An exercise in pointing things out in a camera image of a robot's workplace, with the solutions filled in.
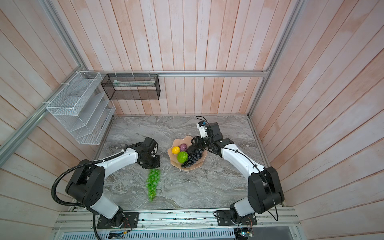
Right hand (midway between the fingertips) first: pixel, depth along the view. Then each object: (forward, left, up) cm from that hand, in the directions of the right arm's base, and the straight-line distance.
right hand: (195, 139), depth 87 cm
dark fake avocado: (-1, +2, -11) cm, 11 cm away
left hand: (-13, +22, -12) cm, 28 cm away
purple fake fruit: (0, +8, -10) cm, 12 cm away
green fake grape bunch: (-21, +24, -12) cm, 33 cm away
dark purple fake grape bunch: (-7, +1, -10) cm, 12 cm away
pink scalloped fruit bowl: (-6, +14, -12) cm, 19 cm away
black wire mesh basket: (+38, +45, +10) cm, 60 cm away
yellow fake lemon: (-2, +12, -9) cm, 15 cm away
